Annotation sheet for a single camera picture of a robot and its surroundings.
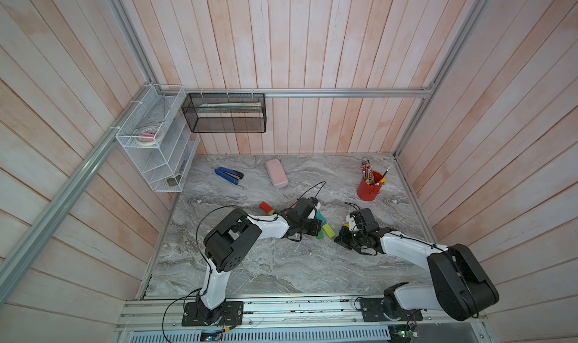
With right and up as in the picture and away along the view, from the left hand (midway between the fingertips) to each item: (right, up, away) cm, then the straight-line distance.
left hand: (321, 231), depth 92 cm
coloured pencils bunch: (+19, +27, 0) cm, 33 cm away
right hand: (+5, -2, -1) cm, 6 cm away
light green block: (+4, 0, 0) cm, 4 cm away
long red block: (-24, +9, +9) cm, 27 cm away
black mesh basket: (-42, +52, +10) cm, 68 cm away
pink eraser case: (-19, +24, +19) cm, 35 cm away
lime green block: (-21, +7, +4) cm, 23 cm away
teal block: (+1, +5, +5) cm, 7 cm away
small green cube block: (0, -1, -1) cm, 2 cm away
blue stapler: (-42, +23, +18) cm, 51 cm away
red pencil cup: (+21, +16, +4) cm, 27 cm away
